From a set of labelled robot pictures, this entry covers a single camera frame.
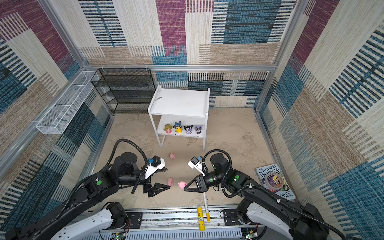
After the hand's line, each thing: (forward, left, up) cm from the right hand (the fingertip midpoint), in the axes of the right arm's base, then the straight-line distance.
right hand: (187, 192), depth 65 cm
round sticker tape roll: (+9, -47, -16) cm, 50 cm away
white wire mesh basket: (+30, +61, +16) cm, 70 cm away
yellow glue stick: (-8, -6, -15) cm, 18 cm away
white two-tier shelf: (+33, +3, +16) cm, 36 cm away
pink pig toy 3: (+3, +3, +2) cm, 4 cm away
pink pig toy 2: (+10, +10, -15) cm, 21 cm away
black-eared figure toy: (+32, -1, +3) cm, 32 cm away
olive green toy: (+34, +11, +2) cm, 36 cm away
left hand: (+5, +8, +5) cm, 11 cm away
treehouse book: (+3, -51, -16) cm, 53 cm away
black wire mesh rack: (+72, +45, 0) cm, 85 cm away
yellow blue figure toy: (+34, +5, +3) cm, 34 cm away
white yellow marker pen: (-6, -9, -18) cm, 21 cm away
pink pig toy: (+26, +10, -15) cm, 31 cm away
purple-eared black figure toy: (+32, -6, +3) cm, 32 cm away
